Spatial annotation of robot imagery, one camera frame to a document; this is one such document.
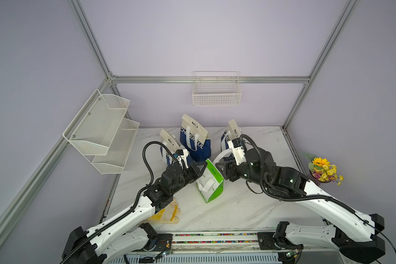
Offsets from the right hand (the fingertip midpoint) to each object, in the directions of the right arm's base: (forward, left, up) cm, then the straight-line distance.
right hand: (223, 164), depth 66 cm
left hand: (+3, +7, -5) cm, 8 cm away
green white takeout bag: (-5, +5, -8) cm, 11 cm away
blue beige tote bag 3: (+23, -8, -6) cm, 26 cm away
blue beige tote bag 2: (+23, +13, -10) cm, 28 cm away
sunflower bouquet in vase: (0, -43, -6) cm, 43 cm away
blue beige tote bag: (+17, +23, -6) cm, 29 cm away
